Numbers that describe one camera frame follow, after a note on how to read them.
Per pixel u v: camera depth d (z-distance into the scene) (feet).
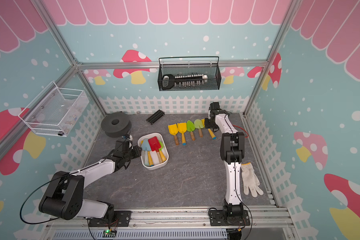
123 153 2.35
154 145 3.27
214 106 2.86
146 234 2.34
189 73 3.03
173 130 3.60
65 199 1.42
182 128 3.62
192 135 3.46
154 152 3.21
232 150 2.07
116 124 3.50
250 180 2.78
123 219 2.44
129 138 2.78
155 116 3.83
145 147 3.26
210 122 3.04
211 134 3.49
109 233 2.39
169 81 2.93
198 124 3.72
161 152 3.19
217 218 2.42
